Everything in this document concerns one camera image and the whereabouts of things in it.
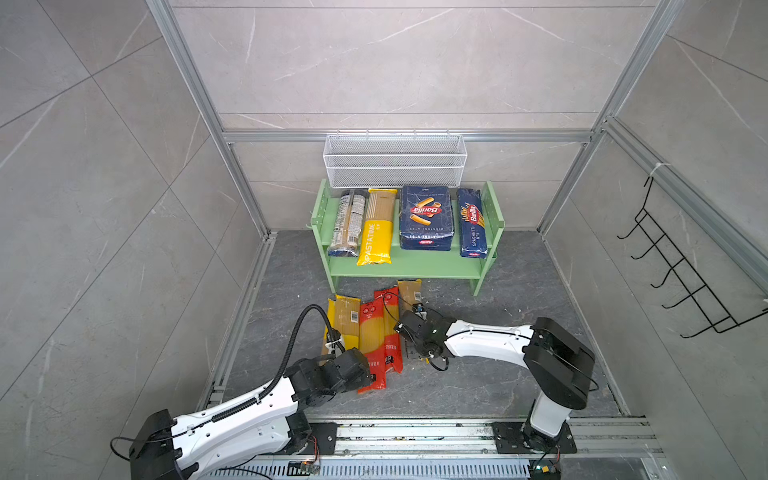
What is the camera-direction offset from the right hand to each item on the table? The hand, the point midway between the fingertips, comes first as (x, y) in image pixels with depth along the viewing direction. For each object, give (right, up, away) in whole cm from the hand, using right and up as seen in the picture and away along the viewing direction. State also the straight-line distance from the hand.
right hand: (417, 347), depth 89 cm
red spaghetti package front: (-14, +2, 0) cm, 14 cm away
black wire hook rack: (+58, +15, -30) cm, 67 cm away
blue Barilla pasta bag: (+1, +38, -10) cm, 39 cm away
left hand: (-16, -3, -10) cm, 19 cm away
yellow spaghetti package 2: (-2, +15, +8) cm, 18 cm away
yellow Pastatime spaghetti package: (-12, +33, -8) cm, 36 cm away
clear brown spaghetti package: (-20, +38, -7) cm, 43 cm away
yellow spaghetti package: (-22, +8, +2) cm, 24 cm away
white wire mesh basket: (-6, +61, +12) cm, 62 cm away
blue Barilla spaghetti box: (+13, +33, -12) cm, 37 cm away
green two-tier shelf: (-3, +26, -13) cm, 29 cm away
